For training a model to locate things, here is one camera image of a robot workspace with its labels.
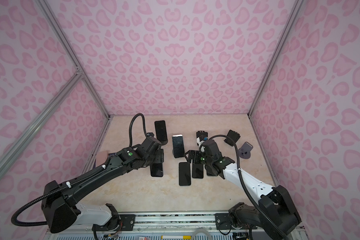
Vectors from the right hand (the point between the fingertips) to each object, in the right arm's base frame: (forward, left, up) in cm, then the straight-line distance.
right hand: (190, 154), depth 82 cm
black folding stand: (+23, -8, -13) cm, 27 cm away
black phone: (+19, +19, -4) cm, 28 cm away
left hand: (-1, +16, +4) cm, 17 cm away
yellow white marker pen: (-36, +7, -13) cm, 39 cm away
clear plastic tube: (-33, -5, -14) cm, 36 cm away
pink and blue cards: (+6, +60, -17) cm, 62 cm away
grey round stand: (+9, -34, -12) cm, 38 cm away
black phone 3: (-3, -4, -14) cm, 15 cm away
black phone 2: (-9, +17, 0) cm, 20 cm away
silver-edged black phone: (+10, +8, -7) cm, 15 cm away
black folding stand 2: (+20, -29, -9) cm, 37 cm away
